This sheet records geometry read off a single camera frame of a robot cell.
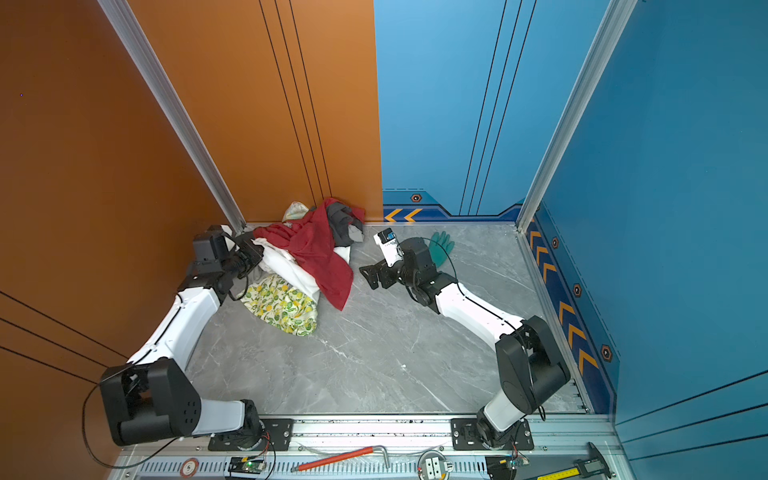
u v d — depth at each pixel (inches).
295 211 45.3
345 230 43.9
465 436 28.5
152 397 16.2
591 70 30.8
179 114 34.4
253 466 27.7
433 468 24.8
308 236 36.3
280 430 29.2
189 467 27.4
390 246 28.5
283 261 34.1
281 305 36.6
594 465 27.0
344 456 28.0
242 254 28.5
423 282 25.5
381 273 28.7
